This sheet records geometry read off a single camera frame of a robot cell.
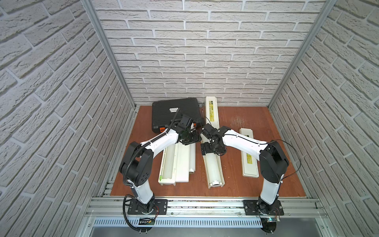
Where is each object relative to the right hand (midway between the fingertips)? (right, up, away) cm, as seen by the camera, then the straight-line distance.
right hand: (210, 152), depth 88 cm
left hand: (-6, +8, +1) cm, 10 cm away
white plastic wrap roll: (-11, -4, -1) cm, 12 cm away
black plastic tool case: (-33, +26, +22) cm, 48 cm away
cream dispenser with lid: (-21, -7, -7) cm, 23 cm away
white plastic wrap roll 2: (+1, -4, -4) cm, 6 cm away
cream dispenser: (+3, +27, +18) cm, 32 cm away
